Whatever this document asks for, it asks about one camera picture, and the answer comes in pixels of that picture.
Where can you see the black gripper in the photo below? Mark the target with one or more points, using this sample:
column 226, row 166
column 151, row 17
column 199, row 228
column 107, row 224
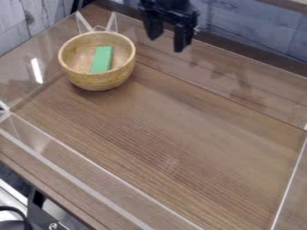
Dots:
column 176, row 12

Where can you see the wooden bowl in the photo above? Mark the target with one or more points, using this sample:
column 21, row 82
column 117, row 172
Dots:
column 97, row 79

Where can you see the clear acrylic tray walls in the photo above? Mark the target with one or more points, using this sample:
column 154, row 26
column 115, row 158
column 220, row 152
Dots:
column 194, row 147

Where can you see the green rectangular stick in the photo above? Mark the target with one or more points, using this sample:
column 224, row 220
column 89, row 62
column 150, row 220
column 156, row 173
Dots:
column 101, row 61

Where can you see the black table leg bracket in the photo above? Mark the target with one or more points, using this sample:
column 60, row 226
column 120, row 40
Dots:
column 40, row 220

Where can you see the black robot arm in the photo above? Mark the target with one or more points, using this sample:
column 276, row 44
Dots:
column 175, row 12

